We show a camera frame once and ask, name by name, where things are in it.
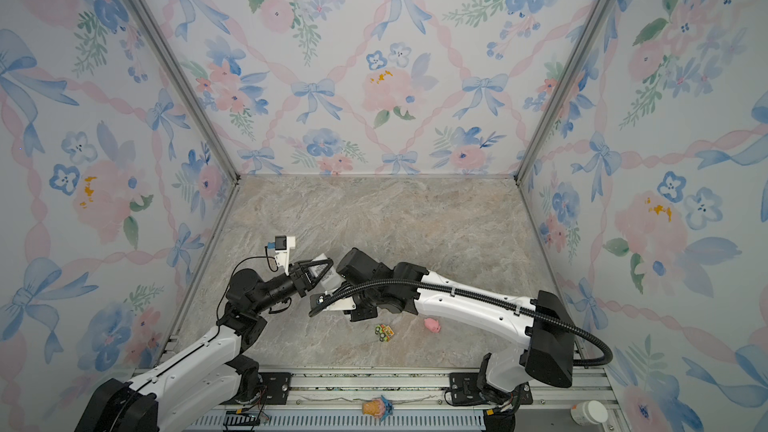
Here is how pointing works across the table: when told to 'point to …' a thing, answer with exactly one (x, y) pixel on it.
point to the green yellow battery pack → (384, 331)
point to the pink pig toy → (432, 325)
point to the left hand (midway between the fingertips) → (332, 263)
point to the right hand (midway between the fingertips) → (342, 291)
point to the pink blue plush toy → (379, 408)
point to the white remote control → (332, 279)
